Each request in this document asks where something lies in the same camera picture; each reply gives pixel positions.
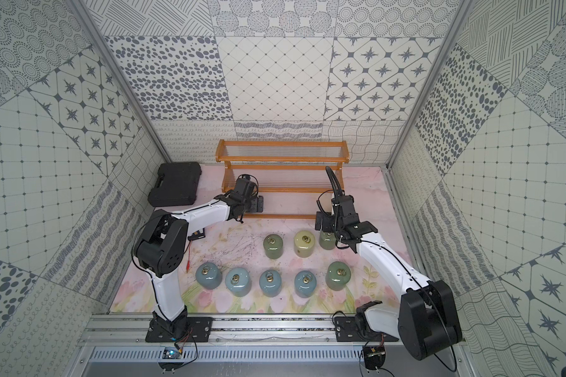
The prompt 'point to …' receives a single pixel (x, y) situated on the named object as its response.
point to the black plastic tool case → (178, 184)
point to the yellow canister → (304, 243)
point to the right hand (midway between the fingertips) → (330, 220)
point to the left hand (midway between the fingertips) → (259, 201)
